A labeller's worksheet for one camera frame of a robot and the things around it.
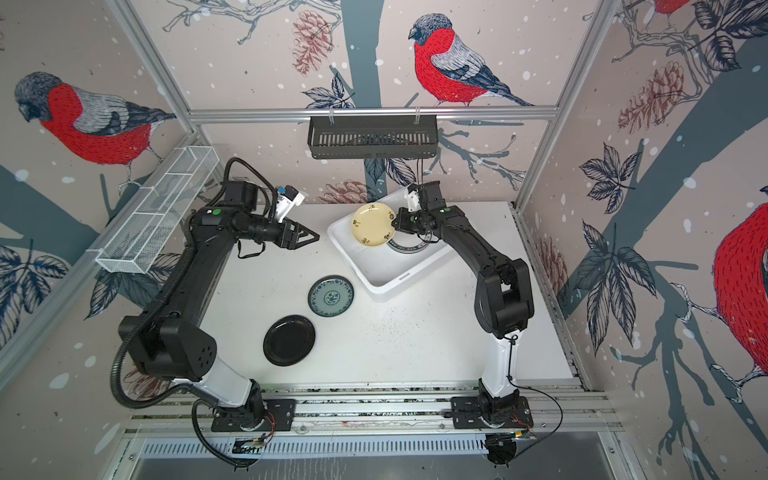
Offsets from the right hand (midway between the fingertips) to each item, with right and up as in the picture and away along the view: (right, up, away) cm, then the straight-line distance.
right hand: (390, 225), depth 92 cm
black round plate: (-31, -35, -4) cm, 47 cm away
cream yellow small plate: (-6, 0, +1) cm, 6 cm away
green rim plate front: (+5, -6, +13) cm, 15 cm away
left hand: (-21, -2, -16) cm, 27 cm away
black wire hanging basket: (-7, +33, +15) cm, 36 cm away
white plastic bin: (-3, -15, +9) cm, 18 cm away
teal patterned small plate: (-19, -23, +3) cm, 30 cm away
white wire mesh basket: (-63, +4, -14) cm, 64 cm away
